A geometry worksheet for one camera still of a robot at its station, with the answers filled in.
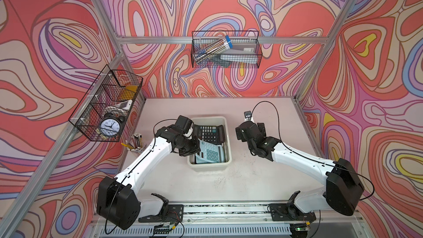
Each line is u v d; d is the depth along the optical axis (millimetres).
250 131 622
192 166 741
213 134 908
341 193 409
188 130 664
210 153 814
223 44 782
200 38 875
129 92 783
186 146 659
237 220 727
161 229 725
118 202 391
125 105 733
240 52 879
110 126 677
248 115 710
